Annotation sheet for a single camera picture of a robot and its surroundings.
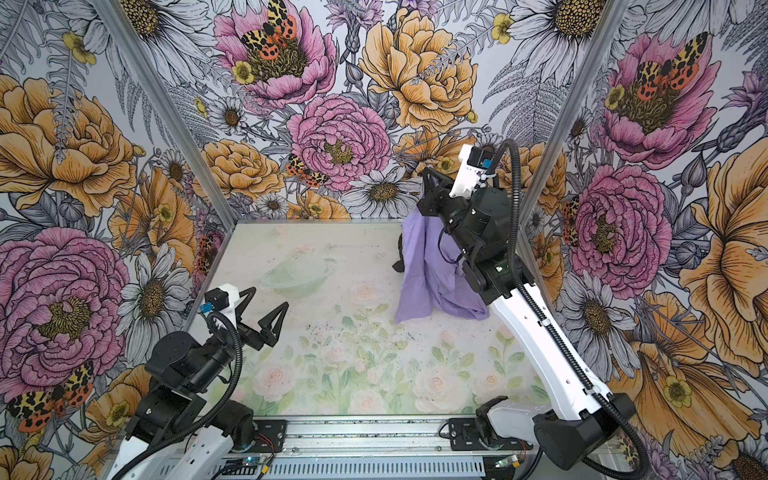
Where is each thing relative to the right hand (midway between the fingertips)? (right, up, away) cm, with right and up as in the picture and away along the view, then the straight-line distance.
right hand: (420, 179), depth 61 cm
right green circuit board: (+22, -64, +11) cm, 68 cm away
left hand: (-32, -26, +6) cm, 42 cm away
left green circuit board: (-38, -64, +11) cm, 75 cm away
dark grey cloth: (-3, -19, +42) cm, 46 cm away
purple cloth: (+6, -22, +20) cm, 30 cm away
